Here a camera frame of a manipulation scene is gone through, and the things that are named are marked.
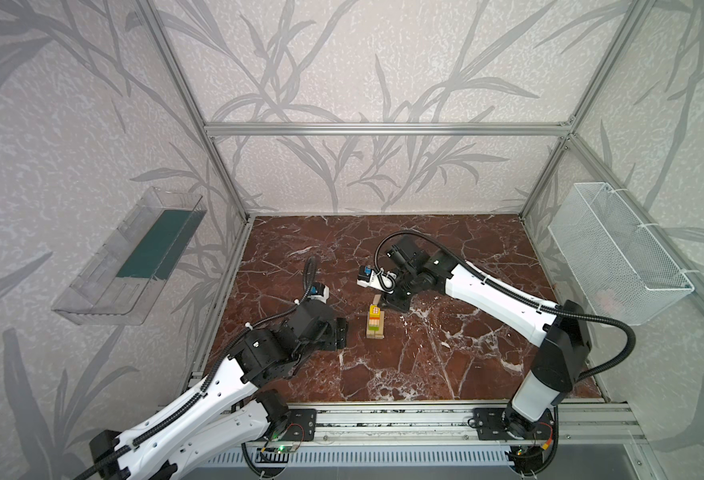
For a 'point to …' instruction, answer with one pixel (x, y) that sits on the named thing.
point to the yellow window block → (374, 312)
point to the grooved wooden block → (376, 324)
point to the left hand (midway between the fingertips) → (342, 318)
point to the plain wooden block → (375, 334)
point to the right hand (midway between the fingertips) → (382, 287)
